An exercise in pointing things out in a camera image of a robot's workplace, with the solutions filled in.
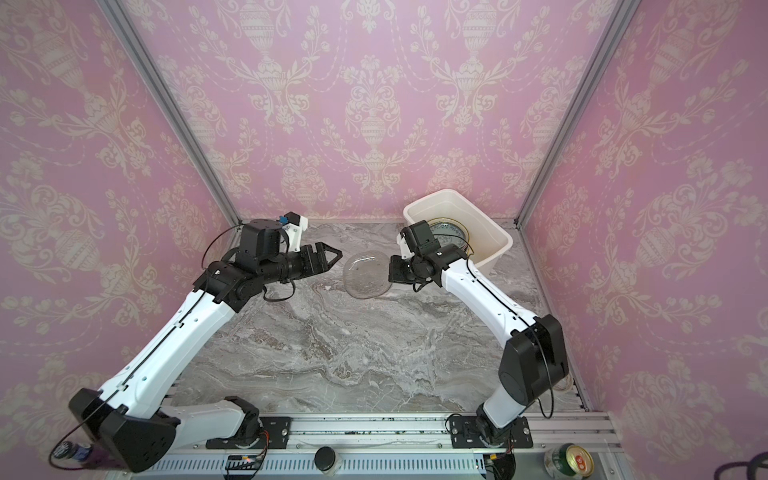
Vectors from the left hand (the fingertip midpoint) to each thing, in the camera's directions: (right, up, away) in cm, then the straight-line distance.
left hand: (334, 258), depth 70 cm
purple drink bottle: (-47, -39, -11) cm, 62 cm away
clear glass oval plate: (+7, -5, +15) cm, 17 cm away
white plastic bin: (+46, +5, +29) cm, 54 cm away
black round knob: (-1, -42, -8) cm, 43 cm away
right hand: (+13, -4, +12) cm, 19 cm away
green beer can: (+50, -42, -9) cm, 66 cm away
